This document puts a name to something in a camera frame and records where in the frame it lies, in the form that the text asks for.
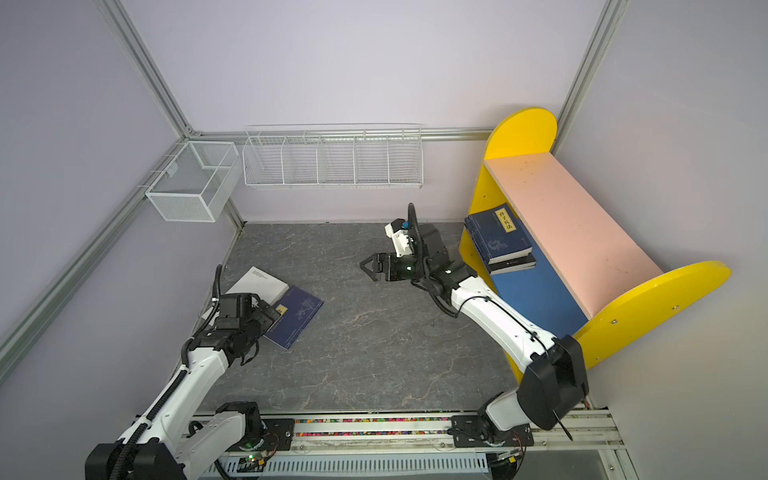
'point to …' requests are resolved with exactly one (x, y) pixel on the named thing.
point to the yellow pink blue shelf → (591, 279)
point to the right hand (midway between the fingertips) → (373, 266)
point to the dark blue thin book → (297, 308)
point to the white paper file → (255, 281)
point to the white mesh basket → (198, 182)
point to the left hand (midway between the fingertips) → (267, 322)
